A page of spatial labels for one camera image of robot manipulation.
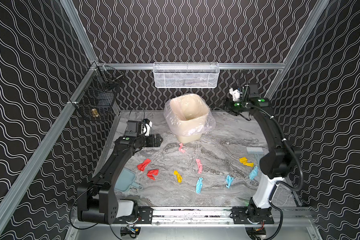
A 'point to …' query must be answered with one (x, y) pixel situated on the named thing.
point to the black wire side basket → (97, 98)
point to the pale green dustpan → (125, 179)
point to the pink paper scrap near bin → (180, 147)
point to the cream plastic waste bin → (190, 113)
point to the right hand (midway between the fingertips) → (221, 107)
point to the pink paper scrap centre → (199, 166)
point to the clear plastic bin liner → (209, 126)
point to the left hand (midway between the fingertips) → (159, 139)
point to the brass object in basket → (94, 112)
